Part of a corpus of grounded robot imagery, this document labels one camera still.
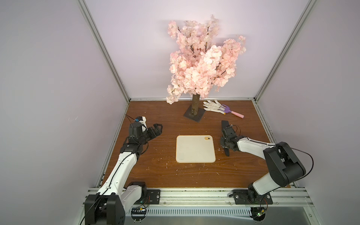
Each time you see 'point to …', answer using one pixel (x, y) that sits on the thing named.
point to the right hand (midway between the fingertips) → (226, 139)
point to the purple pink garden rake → (227, 109)
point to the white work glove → (214, 106)
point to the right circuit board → (258, 213)
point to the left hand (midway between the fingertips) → (157, 127)
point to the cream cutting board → (192, 149)
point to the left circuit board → (138, 213)
